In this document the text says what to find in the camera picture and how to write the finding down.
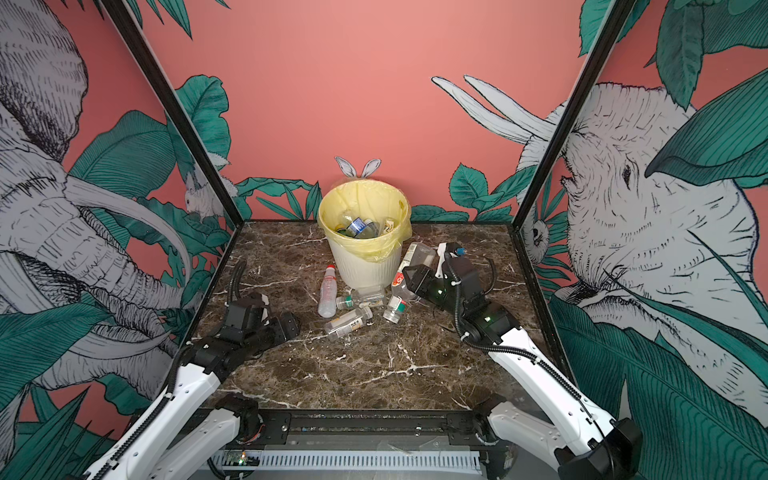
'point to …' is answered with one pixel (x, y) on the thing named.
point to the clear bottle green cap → (388, 226)
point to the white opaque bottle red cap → (328, 303)
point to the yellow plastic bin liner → (367, 199)
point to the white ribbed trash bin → (363, 274)
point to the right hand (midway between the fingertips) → (404, 268)
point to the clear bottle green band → (345, 301)
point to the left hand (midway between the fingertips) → (291, 322)
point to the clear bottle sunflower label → (415, 253)
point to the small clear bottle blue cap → (367, 229)
